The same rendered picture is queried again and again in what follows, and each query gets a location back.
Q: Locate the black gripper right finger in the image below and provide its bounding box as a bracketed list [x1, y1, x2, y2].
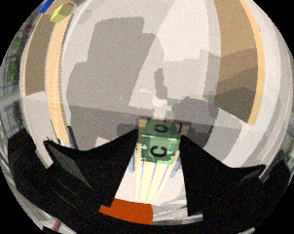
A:
[178, 136, 267, 217]

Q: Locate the green cube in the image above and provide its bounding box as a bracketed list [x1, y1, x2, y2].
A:
[140, 120, 181, 165]

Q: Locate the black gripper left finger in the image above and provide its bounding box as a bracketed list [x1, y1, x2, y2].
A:
[43, 129, 138, 208]

